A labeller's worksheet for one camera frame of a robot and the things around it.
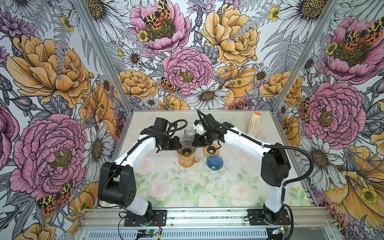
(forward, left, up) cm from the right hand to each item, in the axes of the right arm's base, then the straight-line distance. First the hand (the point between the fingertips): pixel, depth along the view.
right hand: (194, 149), depth 84 cm
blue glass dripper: (-3, -12, -11) cm, 16 cm away
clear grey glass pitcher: (+5, +4, 0) cm, 6 cm away
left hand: (0, +8, -1) cm, 8 cm away
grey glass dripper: (+1, +5, -5) cm, 8 cm away
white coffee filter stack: (+20, -40, -9) cm, 46 cm away
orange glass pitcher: (-1, +6, -12) cm, 13 cm away
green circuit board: (-36, +23, -14) cm, 45 cm away
